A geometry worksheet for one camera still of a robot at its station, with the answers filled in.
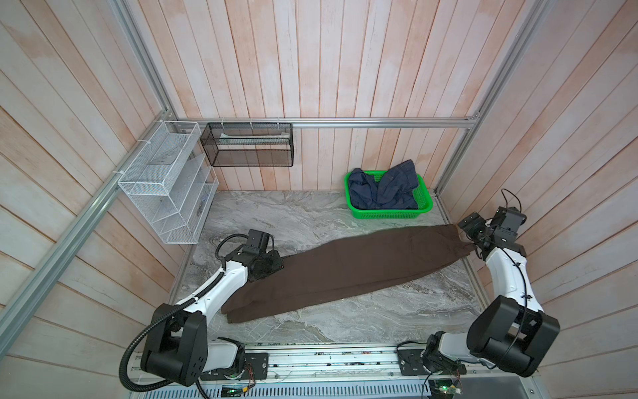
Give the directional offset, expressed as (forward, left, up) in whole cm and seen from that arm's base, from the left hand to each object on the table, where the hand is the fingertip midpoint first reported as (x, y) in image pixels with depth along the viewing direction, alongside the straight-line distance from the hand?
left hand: (279, 268), depth 87 cm
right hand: (+11, -67, +13) cm, 69 cm away
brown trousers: (+3, -24, -5) cm, 24 cm away
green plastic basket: (+31, -61, -1) cm, 68 cm away
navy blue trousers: (+39, -49, 0) cm, 63 cm away
